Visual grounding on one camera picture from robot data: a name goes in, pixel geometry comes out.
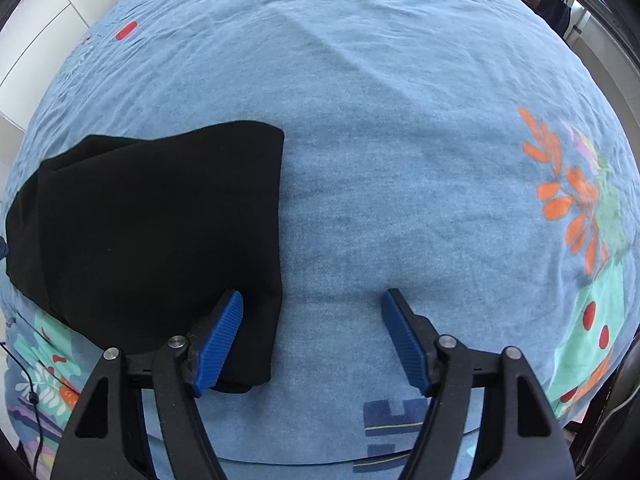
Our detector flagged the white wardrobe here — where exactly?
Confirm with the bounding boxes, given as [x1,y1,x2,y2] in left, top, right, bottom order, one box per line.
[0,0,161,133]

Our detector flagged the black pants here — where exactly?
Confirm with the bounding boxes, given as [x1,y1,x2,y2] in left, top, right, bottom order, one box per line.
[5,120,286,395]

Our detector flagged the black cable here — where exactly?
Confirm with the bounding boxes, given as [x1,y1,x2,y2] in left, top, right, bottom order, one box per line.
[0,317,45,472]

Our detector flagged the blue printed blanket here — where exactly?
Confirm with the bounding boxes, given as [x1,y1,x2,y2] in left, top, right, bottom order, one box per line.
[0,0,633,480]

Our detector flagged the black chair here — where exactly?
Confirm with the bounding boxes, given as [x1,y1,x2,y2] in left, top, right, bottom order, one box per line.
[575,330,640,480]

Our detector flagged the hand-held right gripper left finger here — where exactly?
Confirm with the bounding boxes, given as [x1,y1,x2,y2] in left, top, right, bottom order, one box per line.
[52,288,245,480]

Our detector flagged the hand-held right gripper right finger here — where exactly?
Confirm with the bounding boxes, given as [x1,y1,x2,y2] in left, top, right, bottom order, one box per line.
[381,288,576,480]

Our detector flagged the black bag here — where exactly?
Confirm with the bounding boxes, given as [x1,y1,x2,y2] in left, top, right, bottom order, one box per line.
[537,0,574,37]

